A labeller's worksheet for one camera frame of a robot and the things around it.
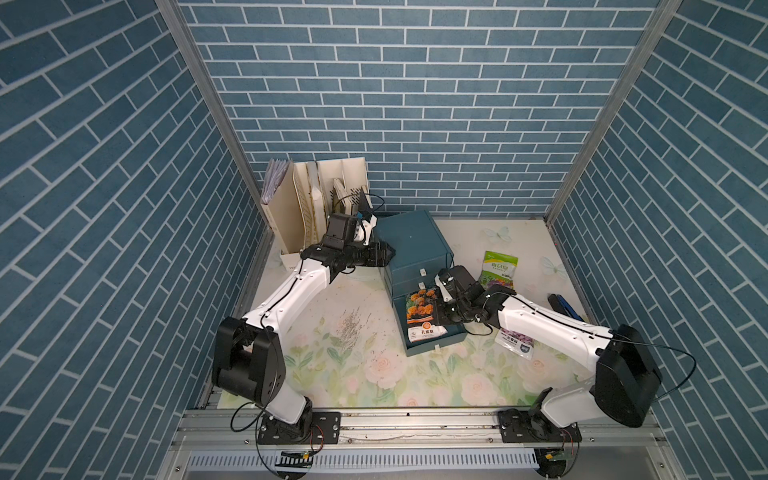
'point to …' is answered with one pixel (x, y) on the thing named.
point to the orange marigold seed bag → (420, 309)
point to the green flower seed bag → (498, 269)
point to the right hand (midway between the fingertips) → (434, 315)
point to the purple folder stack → (276, 172)
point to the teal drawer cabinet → (420, 253)
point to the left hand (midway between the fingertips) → (391, 253)
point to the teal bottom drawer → (456, 331)
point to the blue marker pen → (560, 306)
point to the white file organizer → (298, 208)
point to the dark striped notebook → (363, 206)
